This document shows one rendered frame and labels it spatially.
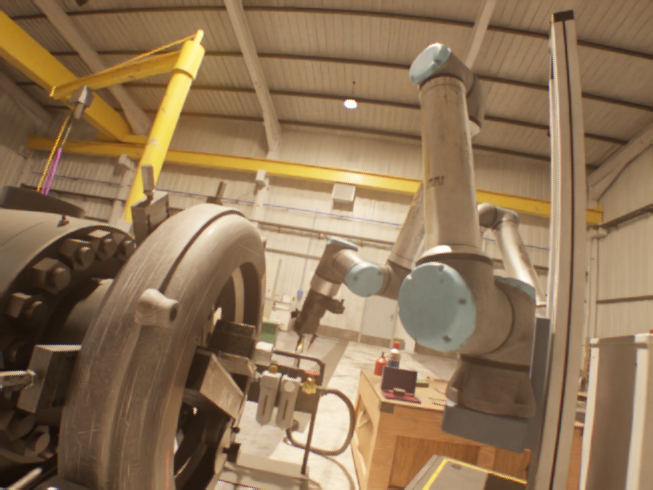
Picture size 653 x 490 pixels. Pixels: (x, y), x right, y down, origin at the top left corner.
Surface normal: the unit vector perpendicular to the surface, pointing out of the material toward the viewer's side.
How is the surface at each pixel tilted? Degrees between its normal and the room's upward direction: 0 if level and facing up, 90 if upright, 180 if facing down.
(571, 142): 90
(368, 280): 114
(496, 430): 90
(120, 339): 75
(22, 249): 51
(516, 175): 90
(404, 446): 90
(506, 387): 70
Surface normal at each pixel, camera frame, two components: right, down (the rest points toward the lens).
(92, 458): 0.01, -0.07
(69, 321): 0.03, -0.55
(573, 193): -0.50, -0.27
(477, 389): -0.57, -0.59
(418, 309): -0.80, -0.18
